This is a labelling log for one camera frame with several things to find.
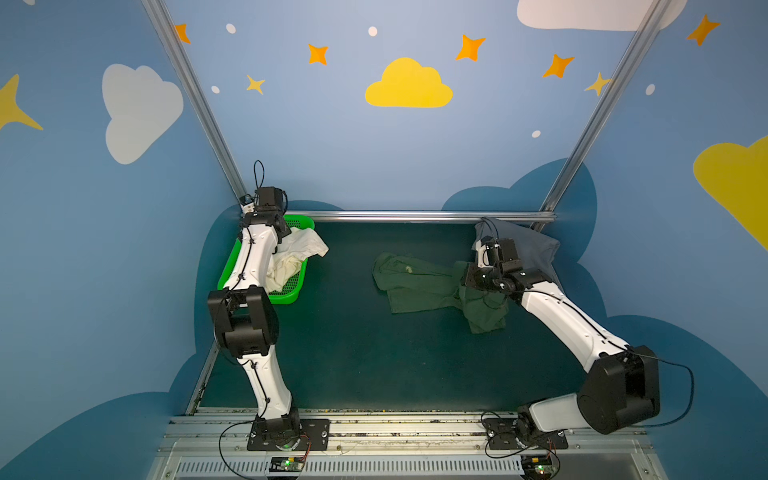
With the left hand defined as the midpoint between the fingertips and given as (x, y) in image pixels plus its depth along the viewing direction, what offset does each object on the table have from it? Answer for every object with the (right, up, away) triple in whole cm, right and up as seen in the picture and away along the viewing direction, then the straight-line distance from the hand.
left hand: (267, 232), depth 90 cm
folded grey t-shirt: (+89, -6, +11) cm, 90 cm away
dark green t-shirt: (+47, -17, +14) cm, 51 cm away
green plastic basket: (+7, -19, +2) cm, 20 cm away
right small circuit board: (+73, -59, -18) cm, 96 cm away
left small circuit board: (+13, -58, -20) cm, 62 cm away
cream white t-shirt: (+3, -6, +12) cm, 13 cm away
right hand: (+60, -12, -4) cm, 61 cm away
